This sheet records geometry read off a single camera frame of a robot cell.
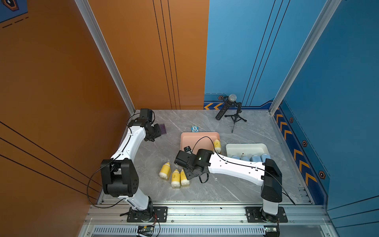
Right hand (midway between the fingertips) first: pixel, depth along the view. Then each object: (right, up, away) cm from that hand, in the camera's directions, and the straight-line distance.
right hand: (191, 171), depth 76 cm
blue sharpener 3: (+26, +5, +11) cm, 29 cm away
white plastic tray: (+37, +8, +20) cm, 43 cm away
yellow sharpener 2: (-9, -5, +2) cm, 10 cm away
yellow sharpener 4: (+16, +11, +13) cm, 23 cm away
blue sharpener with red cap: (+31, +5, +10) cm, 33 cm away
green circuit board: (-23, -28, -4) cm, 36 cm away
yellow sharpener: (-15, -2, +5) cm, 16 cm away
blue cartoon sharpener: (+2, +21, +30) cm, 37 cm away
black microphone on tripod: (+24, +39, +18) cm, 49 cm away
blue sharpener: (+43, +6, +11) cm, 45 cm away
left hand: (-21, +20, +13) cm, 31 cm away
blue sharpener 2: (+37, +5, +10) cm, 39 cm away
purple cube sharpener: (-21, +21, +29) cm, 42 cm away
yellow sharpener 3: (-4, -5, +1) cm, 7 cm away
